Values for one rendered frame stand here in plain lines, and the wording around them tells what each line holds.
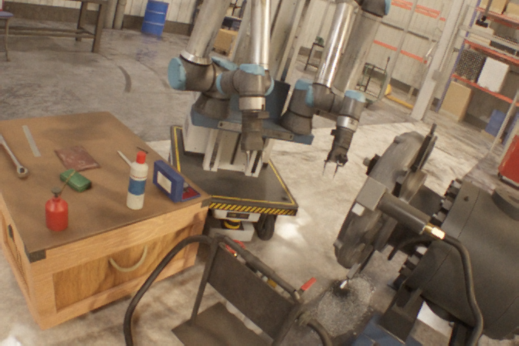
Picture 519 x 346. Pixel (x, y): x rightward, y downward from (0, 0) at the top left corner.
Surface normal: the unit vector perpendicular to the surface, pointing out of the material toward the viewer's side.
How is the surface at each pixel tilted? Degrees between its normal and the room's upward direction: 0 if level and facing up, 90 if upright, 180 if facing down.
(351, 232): 96
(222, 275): 90
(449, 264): 83
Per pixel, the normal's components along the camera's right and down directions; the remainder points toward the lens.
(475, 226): -0.27, -0.50
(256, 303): -0.62, 0.13
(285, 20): 0.25, 0.44
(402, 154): -0.14, -0.66
